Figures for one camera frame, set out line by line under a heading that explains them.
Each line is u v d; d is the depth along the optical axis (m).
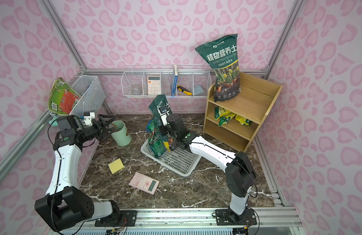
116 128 0.95
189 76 0.98
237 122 0.89
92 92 0.88
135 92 0.96
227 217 0.73
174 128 0.60
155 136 0.88
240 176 0.45
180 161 0.93
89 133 0.64
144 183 0.84
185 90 0.98
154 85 0.93
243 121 0.88
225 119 0.85
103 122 0.65
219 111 0.92
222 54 0.73
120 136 0.93
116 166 0.92
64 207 0.43
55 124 0.62
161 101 0.84
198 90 1.00
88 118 0.69
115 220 0.68
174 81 0.86
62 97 0.72
